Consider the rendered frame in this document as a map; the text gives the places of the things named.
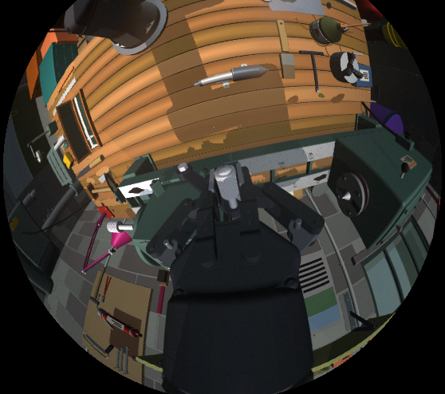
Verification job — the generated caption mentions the grey sharpening stone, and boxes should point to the grey sharpening stone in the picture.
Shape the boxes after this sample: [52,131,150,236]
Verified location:
[279,53,296,80]

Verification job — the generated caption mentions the pink funnel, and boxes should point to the pink funnel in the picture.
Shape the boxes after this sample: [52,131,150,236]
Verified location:
[108,230,134,253]

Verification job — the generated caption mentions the black bar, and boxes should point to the black bar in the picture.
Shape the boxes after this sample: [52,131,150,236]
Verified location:
[324,0,360,11]

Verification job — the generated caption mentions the teal crate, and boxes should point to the teal crate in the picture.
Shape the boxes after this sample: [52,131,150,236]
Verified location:
[38,41,80,107]

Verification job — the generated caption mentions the green oil can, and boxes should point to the green oil can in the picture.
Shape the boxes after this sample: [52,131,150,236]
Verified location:
[309,15,372,46]

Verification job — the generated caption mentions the green lathe tailstock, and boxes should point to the green lathe tailstock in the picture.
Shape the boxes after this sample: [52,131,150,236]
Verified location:
[133,167,279,267]

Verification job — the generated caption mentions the silver handwheel handle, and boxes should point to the silver handwheel handle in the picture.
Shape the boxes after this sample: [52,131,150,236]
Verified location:
[105,221,135,234]

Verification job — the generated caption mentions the grey dead centre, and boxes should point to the grey dead centre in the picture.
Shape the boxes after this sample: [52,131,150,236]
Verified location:
[193,65,270,89]

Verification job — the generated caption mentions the dark bench tray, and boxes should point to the dark bench tray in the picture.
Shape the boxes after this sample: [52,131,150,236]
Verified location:
[55,87,102,164]

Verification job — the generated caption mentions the green lathe headstock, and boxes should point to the green lathe headstock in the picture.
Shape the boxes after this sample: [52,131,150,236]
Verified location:
[328,125,435,250]

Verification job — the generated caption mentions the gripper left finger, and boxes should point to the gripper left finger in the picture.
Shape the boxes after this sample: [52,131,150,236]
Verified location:
[144,164,223,265]

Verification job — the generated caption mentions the yellow and black drum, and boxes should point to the yellow and black drum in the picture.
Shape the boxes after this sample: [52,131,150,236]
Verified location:
[364,21,408,51]

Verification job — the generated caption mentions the black lathe chuck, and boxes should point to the black lathe chuck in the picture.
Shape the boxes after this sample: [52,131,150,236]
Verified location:
[329,50,364,86]

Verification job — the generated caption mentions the wooden ruler strip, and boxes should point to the wooden ruler strip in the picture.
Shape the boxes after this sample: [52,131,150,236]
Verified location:
[275,19,292,53]

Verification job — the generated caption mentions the red marker pen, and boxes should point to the red marker pen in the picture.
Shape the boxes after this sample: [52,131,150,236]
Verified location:
[96,308,144,339]

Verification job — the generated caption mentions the silver knurled lever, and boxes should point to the silver knurled lever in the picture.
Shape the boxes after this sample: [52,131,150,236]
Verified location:
[212,164,242,210]

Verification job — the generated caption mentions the black lathe spindle faceplate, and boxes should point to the black lathe spindle faceplate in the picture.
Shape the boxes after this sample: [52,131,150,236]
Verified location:
[328,170,372,220]

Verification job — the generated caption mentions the red handled pliers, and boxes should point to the red handled pliers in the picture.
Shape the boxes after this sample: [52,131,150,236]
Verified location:
[91,274,113,305]

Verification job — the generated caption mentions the green glass-fronted cabinet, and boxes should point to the green glass-fronted cabinet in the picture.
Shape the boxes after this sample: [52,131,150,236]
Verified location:
[350,215,433,319]

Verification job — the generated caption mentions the green lathe bed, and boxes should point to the green lathe bed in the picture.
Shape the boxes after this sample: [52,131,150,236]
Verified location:
[117,136,349,201]

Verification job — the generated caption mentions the blue box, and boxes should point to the blue box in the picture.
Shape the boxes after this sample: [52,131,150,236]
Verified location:
[354,63,373,89]

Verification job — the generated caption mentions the dark grey machine cabinet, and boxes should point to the dark grey machine cabinet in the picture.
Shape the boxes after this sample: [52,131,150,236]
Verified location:
[6,187,61,298]

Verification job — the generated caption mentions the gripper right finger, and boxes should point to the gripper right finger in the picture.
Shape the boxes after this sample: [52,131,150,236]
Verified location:
[230,162,326,252]

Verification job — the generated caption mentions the brown cardboard sheet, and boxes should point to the brown cardboard sheet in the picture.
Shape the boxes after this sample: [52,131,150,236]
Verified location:
[82,273,154,385]

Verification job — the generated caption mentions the grey-green bench vise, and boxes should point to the grey-green bench vise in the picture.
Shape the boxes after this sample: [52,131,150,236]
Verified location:
[41,136,85,232]

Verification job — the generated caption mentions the grey crank handle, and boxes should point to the grey crank handle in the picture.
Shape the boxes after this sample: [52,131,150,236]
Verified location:
[26,129,53,163]

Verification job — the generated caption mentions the black T-handle chuck key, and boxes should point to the black T-handle chuck key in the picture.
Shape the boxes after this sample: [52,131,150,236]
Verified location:
[299,49,325,93]

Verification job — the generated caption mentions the pink handled tool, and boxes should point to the pink handled tool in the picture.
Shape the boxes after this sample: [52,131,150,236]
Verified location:
[156,270,170,316]

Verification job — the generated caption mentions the orange box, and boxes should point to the orange box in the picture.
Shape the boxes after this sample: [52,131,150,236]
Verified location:
[26,30,59,100]

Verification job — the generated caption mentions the blue handled tool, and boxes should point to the blue handled tool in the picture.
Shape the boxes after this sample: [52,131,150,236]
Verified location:
[82,332,115,356]

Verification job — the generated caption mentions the purple drum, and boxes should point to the purple drum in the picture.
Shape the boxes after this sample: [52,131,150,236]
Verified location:
[367,100,405,135]

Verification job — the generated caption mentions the black floor grate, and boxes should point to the black floor grate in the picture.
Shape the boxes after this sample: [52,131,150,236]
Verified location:
[297,257,332,295]

